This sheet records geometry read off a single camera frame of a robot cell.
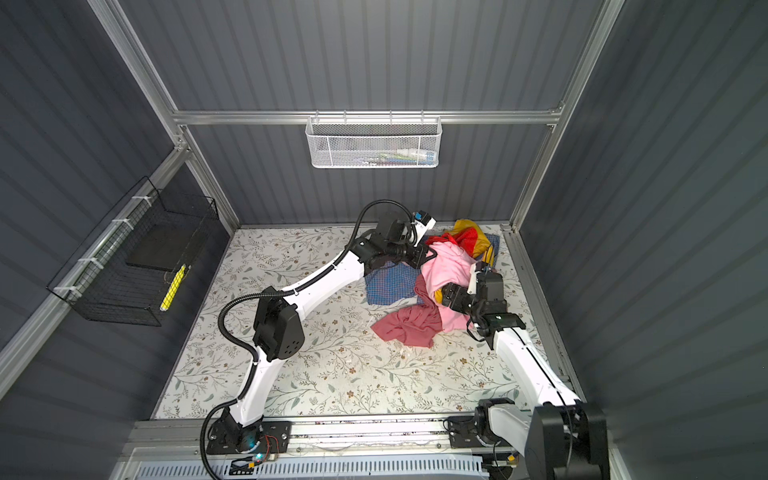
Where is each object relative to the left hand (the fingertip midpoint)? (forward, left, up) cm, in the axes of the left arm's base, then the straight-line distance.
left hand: (438, 251), depth 84 cm
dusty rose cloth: (-13, +6, -19) cm, 24 cm away
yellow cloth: (+11, -19, -12) cm, 25 cm away
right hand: (-9, -6, -9) cm, 14 cm away
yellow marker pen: (-14, +66, +5) cm, 67 cm away
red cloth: (+17, -14, -13) cm, 26 cm away
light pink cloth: (-5, -2, 0) cm, 5 cm away
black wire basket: (-7, +79, +5) cm, 79 cm away
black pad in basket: (-1, +71, +8) cm, 71 cm away
